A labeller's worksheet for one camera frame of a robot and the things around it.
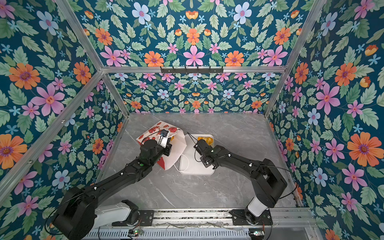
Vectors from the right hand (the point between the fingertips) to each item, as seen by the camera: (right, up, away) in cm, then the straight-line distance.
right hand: (209, 156), depth 88 cm
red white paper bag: (-22, +11, +9) cm, 26 cm away
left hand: (-22, +14, -7) cm, 27 cm away
